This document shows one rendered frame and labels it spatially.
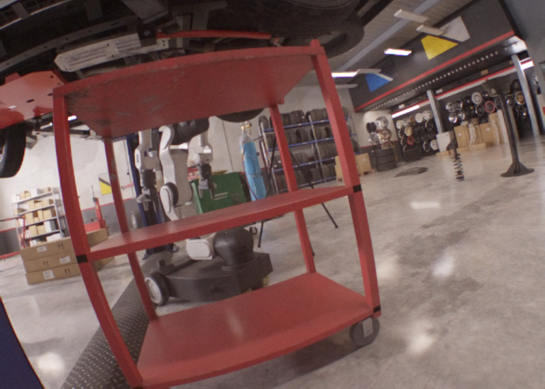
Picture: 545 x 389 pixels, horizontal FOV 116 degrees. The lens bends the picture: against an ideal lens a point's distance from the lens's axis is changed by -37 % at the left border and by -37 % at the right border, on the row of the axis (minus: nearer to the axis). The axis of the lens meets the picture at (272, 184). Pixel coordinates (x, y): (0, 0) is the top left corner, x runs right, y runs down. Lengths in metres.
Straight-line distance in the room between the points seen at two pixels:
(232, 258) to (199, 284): 0.21
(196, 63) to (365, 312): 0.77
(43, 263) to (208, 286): 2.72
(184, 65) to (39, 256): 3.35
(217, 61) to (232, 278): 0.95
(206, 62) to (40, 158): 12.49
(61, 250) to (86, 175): 8.43
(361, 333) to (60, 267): 3.30
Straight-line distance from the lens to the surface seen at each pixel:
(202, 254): 1.44
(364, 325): 0.83
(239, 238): 1.31
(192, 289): 1.42
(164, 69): 0.64
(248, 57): 0.67
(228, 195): 2.90
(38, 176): 12.94
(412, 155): 12.35
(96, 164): 11.67
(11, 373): 0.59
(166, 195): 1.55
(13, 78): 2.16
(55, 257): 3.61
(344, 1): 1.48
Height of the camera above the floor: 0.55
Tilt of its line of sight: 1 degrees down
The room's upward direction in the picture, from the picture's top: 13 degrees counter-clockwise
